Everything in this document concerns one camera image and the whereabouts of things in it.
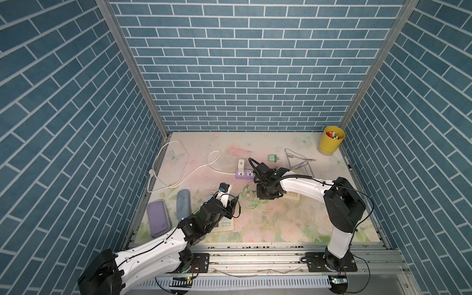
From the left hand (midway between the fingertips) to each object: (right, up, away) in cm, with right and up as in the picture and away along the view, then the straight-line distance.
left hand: (238, 197), depth 79 cm
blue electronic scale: (-6, -13, +3) cm, 15 cm away
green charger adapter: (+19, +16, +28) cm, 38 cm away
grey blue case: (-27, -6, +9) cm, 29 cm away
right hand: (+11, -2, +11) cm, 16 cm away
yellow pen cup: (+50, +26, +21) cm, 61 cm away
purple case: (-37, -11, +3) cm, 38 cm away
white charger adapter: (+1, +12, +16) cm, 20 cm away
